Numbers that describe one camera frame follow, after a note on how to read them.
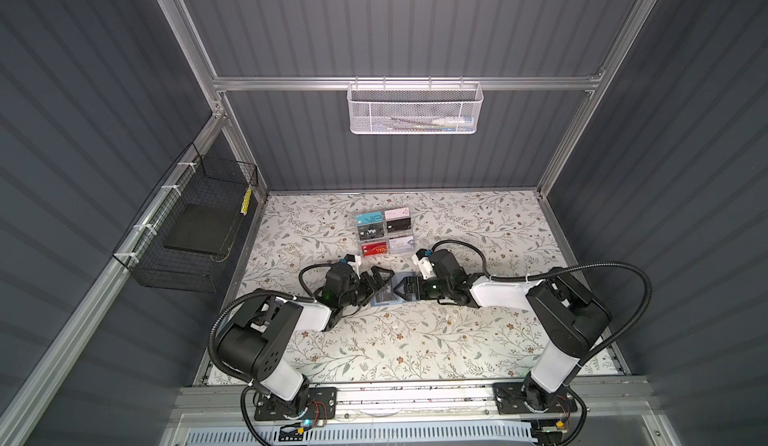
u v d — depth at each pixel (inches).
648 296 18.7
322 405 28.4
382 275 33.2
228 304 17.7
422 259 33.0
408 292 31.7
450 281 28.6
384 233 39.9
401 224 39.9
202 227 28.6
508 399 28.8
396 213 40.0
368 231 39.0
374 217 39.0
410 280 31.7
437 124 35.9
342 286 28.5
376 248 39.6
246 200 32.6
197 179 31.8
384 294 35.9
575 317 18.8
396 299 33.4
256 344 18.1
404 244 40.2
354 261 34.1
